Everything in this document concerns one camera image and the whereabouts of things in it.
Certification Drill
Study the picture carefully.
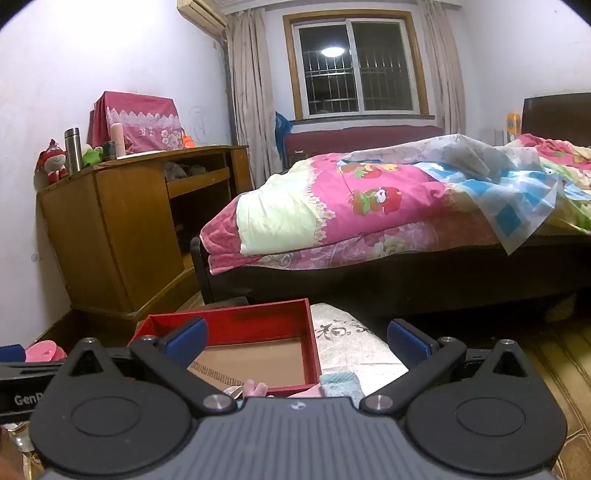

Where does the pale teal towel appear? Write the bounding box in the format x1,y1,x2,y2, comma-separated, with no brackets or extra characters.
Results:
320,373,365,409

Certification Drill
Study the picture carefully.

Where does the blue bag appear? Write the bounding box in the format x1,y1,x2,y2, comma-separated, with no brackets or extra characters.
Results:
275,111,294,169

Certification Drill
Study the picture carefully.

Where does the pink-lidded clear cup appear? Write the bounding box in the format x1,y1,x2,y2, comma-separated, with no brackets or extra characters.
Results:
24,340,68,363

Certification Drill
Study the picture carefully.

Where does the red box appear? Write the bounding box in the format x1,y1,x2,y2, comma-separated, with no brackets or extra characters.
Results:
128,298,321,398

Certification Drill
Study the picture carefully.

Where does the white air conditioner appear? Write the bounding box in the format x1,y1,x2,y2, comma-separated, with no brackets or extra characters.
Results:
177,0,228,34

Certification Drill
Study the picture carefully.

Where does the steel thermos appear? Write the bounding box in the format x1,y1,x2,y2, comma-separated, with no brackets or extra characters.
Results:
64,128,84,174

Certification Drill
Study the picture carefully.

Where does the dark wooden bed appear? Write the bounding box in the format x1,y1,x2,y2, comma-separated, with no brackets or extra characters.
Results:
190,92,591,319

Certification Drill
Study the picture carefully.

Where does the pink cloth-covered box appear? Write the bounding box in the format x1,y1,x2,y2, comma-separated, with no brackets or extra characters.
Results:
88,91,185,153

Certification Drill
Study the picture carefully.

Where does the grey cloth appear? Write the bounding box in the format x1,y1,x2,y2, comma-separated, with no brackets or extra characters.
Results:
161,161,208,181

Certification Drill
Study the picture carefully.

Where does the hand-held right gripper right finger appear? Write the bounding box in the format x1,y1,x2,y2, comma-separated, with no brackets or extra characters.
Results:
359,318,539,414

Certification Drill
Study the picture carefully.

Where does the beige curtain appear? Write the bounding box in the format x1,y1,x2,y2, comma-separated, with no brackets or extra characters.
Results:
418,0,467,137
225,9,283,190

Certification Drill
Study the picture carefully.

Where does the wooden desk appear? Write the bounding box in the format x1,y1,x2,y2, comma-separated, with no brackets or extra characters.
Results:
37,144,254,319

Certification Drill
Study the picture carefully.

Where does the pink pig plush toy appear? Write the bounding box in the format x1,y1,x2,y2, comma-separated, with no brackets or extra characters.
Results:
242,379,324,400

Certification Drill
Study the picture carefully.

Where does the wood-framed window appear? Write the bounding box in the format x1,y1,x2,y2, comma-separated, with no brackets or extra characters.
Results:
283,10,430,120

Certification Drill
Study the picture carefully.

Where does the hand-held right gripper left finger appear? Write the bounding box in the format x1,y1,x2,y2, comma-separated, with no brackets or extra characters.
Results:
58,318,237,414

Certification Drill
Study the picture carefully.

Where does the pale floral bedsheet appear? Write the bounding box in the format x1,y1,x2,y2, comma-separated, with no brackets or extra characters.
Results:
344,134,566,256

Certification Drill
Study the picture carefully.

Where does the red plush doll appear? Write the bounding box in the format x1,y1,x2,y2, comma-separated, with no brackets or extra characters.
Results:
34,138,70,186

